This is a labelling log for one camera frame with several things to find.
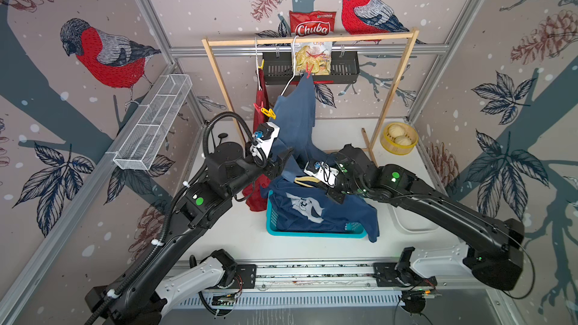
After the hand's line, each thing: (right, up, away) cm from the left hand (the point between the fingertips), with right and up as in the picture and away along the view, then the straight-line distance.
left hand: (287, 138), depth 60 cm
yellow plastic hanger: (+6, -13, +10) cm, 17 cm away
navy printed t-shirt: (+4, -27, +25) cm, 37 cm away
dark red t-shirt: (-13, -21, +30) cm, 39 cm away
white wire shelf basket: (-48, 0, +14) cm, 50 cm away
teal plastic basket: (+24, -35, +23) cm, 48 cm away
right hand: (+9, -13, +10) cm, 19 cm away
